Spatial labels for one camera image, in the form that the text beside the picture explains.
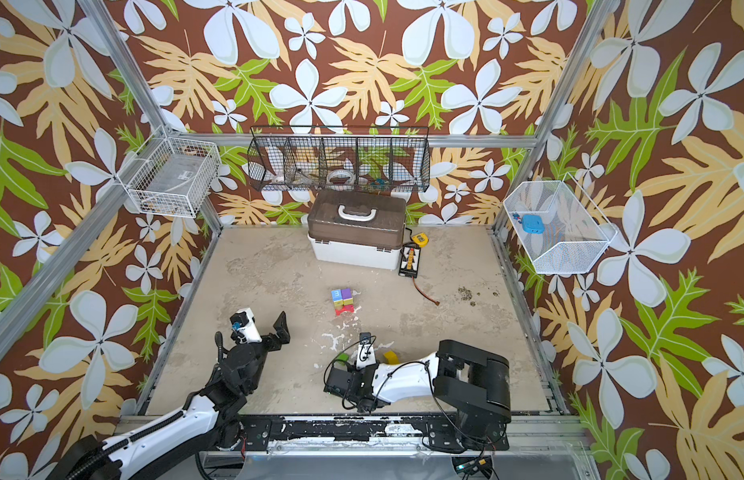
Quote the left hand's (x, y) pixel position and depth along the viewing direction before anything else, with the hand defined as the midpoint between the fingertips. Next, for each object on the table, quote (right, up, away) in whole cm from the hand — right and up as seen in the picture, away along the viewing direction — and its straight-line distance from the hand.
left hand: (267, 313), depth 82 cm
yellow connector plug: (+49, +23, +32) cm, 63 cm away
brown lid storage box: (+25, +25, +9) cm, 36 cm away
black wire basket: (+35, +49, +17) cm, 62 cm away
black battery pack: (+43, +14, +25) cm, 52 cm away
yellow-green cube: (+20, +1, +8) cm, 21 cm away
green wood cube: (+20, -14, +5) cm, 25 cm away
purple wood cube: (+22, +5, +6) cm, 23 cm away
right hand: (+26, -17, +4) cm, 31 cm away
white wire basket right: (+84, +23, -4) cm, 87 cm away
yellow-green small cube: (+22, +2, +7) cm, 23 cm away
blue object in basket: (+77, +25, +4) cm, 81 cm away
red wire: (+50, +1, +16) cm, 52 cm away
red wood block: (+20, -1, +13) cm, 24 cm away
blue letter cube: (+19, +4, +6) cm, 20 cm away
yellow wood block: (+35, -13, +3) cm, 38 cm away
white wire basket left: (-29, +40, +4) cm, 50 cm away
